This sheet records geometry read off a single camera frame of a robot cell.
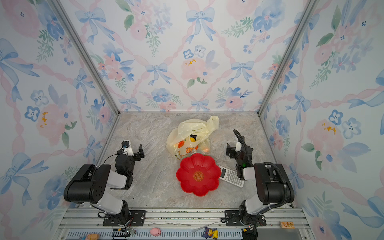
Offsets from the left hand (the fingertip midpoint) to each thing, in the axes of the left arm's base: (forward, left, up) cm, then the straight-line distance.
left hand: (133, 144), depth 90 cm
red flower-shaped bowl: (-14, -39, -10) cm, 43 cm away
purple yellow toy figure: (-43, -46, -8) cm, 63 cm away
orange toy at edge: (-45, +9, -7) cm, 46 cm away
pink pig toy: (-43, -19, -8) cm, 47 cm away
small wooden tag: (-40, -82, -8) cm, 91 cm away
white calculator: (-16, -58, -9) cm, 61 cm away
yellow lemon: (+4, -36, 0) cm, 36 cm away
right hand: (+3, -63, -3) cm, 63 cm away
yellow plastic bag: (+1, -27, 0) cm, 27 cm away
